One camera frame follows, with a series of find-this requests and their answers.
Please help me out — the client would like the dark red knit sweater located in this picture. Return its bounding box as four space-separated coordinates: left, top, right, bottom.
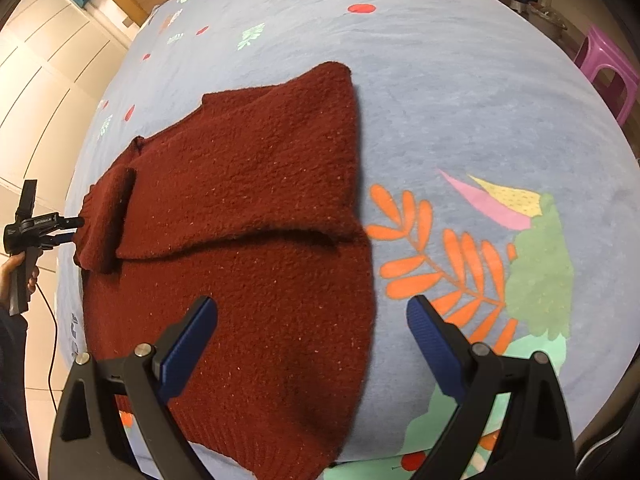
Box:
74 62 375 479

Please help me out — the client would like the person's left hand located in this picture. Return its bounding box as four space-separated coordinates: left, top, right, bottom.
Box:
1 252 39 316

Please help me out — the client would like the light blue patterned bedsheet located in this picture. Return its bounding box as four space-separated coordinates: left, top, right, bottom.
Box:
66 0 639 479

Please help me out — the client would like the purple plastic stool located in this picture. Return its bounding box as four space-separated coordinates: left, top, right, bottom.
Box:
574 25 639 127

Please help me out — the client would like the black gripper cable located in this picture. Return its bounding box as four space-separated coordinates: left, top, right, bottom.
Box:
34 282 61 413

